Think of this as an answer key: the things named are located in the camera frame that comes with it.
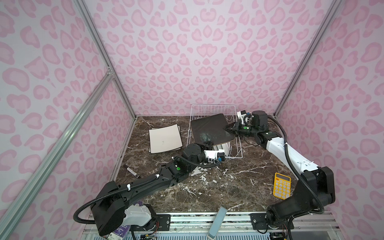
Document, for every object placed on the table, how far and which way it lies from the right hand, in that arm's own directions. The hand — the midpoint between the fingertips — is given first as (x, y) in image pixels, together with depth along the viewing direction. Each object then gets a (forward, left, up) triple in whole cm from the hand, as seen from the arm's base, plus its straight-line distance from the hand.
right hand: (224, 126), depth 77 cm
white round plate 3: (-1, -5, -19) cm, 19 cm away
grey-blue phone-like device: (-40, +4, -24) cm, 46 cm away
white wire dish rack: (+33, -8, -20) cm, 39 cm away
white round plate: (-4, +2, -14) cm, 15 cm away
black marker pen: (-14, +54, -26) cm, 62 cm away
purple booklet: (-45, +49, -23) cm, 70 cm away
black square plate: (+2, +7, -4) cm, 8 cm away
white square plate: (+10, +37, -25) cm, 46 cm away
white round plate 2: (-3, -2, -17) cm, 17 cm away
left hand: (-7, +8, 0) cm, 10 cm away
